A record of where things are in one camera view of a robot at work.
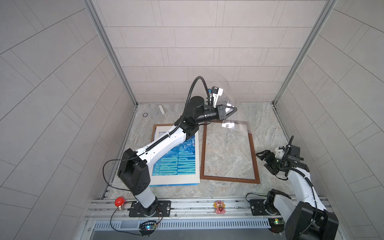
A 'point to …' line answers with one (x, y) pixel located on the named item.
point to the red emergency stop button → (119, 202)
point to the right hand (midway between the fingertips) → (260, 157)
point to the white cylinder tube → (162, 109)
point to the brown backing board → (154, 128)
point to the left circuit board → (147, 227)
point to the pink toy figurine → (220, 206)
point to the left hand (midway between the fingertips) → (240, 110)
